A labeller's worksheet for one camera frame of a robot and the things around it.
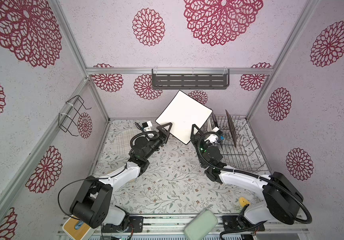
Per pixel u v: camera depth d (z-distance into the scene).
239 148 1.01
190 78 0.97
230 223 0.74
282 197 0.43
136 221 0.75
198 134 0.72
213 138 0.67
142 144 0.60
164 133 0.67
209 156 0.57
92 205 0.42
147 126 0.73
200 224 0.74
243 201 0.79
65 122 0.73
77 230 0.68
